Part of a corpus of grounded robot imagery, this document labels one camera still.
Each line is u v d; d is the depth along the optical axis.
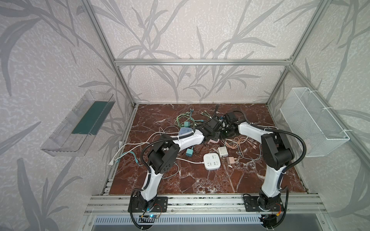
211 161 0.87
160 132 1.01
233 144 0.96
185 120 1.10
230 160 0.87
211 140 0.85
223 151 0.91
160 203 0.73
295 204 0.75
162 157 0.52
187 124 1.05
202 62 0.96
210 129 0.72
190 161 0.89
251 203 0.73
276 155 0.51
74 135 0.63
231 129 0.75
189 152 0.91
